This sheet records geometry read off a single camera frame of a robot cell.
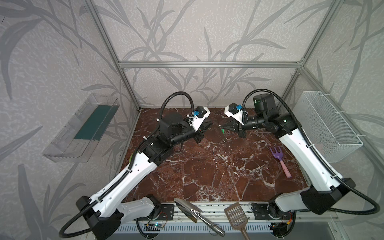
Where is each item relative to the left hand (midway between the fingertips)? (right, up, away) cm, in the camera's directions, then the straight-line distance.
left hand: (213, 118), depth 61 cm
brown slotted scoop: (+13, -48, +10) cm, 50 cm away
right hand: (+5, -1, +4) cm, 6 cm away
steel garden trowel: (-9, -46, +11) cm, 49 cm away
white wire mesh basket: (+49, -4, +3) cm, 49 cm away
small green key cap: (+5, -6, +4) cm, 9 cm away
